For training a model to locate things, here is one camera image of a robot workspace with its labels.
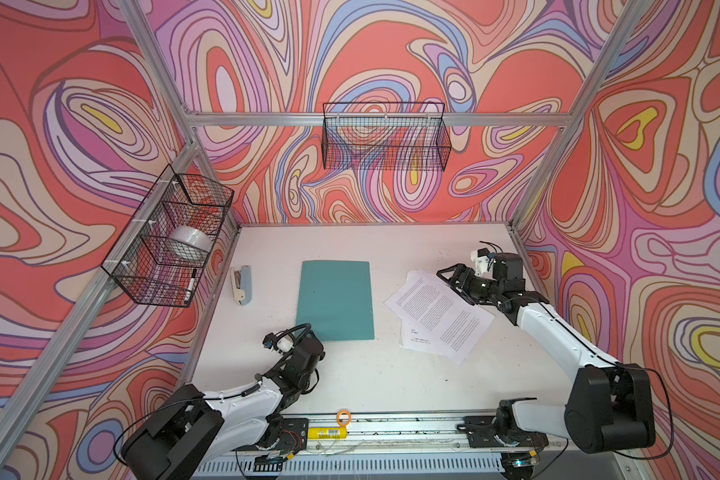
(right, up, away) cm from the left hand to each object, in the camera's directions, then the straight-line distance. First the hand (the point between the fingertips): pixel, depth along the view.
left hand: (319, 332), depth 89 cm
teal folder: (+4, +9, +10) cm, 14 cm away
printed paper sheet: (+37, +4, +5) cm, 38 cm away
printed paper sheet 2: (+30, -2, +2) cm, 30 cm away
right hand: (+37, +15, -4) cm, 40 cm away
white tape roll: (-29, +27, -17) cm, 43 cm away
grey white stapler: (-27, +14, +10) cm, 32 cm away
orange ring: (+10, -18, -13) cm, 24 cm away
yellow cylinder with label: (+4, -20, -17) cm, 27 cm away
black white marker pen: (-29, +16, -17) cm, 37 cm away
